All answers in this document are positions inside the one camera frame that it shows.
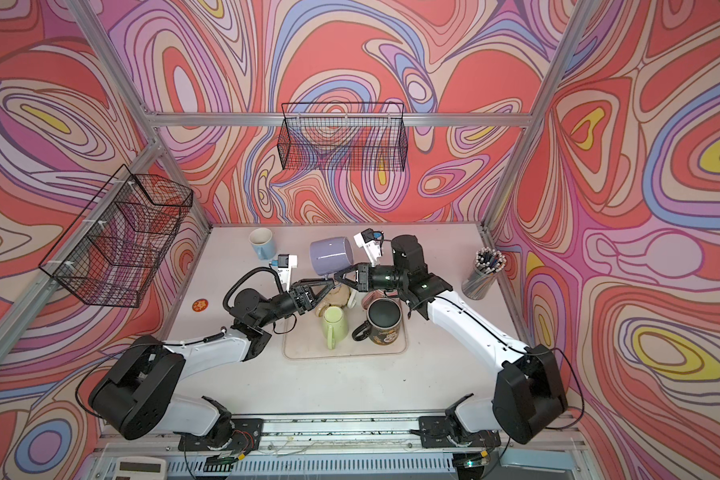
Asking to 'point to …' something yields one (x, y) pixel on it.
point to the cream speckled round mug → (338, 296)
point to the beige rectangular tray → (303, 338)
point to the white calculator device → (140, 468)
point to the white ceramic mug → (352, 298)
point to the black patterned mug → (383, 326)
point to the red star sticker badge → (200, 304)
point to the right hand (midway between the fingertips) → (340, 283)
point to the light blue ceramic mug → (263, 243)
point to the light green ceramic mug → (334, 325)
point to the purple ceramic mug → (330, 255)
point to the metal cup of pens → (488, 263)
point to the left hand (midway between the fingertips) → (335, 288)
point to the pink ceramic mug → (371, 296)
